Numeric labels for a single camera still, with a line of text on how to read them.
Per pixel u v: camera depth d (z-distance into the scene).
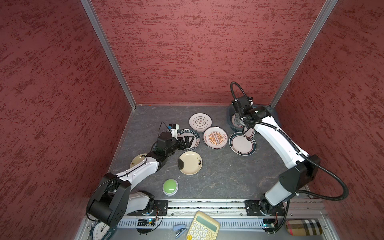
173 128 0.76
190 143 0.77
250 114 0.54
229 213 0.74
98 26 0.77
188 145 0.75
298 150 0.44
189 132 1.03
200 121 1.10
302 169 0.42
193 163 0.90
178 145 0.75
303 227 0.67
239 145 0.97
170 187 0.79
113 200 0.41
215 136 1.01
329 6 0.71
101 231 0.64
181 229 0.67
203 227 0.68
